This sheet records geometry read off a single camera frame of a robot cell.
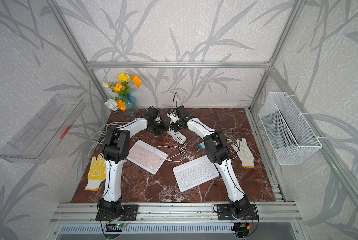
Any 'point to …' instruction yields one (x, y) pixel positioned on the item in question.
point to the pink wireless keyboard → (147, 157)
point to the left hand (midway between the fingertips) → (169, 130)
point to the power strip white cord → (101, 128)
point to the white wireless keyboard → (194, 172)
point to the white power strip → (177, 136)
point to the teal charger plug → (201, 146)
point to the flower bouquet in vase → (123, 99)
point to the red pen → (65, 132)
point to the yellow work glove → (97, 174)
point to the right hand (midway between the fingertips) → (172, 125)
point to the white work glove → (244, 152)
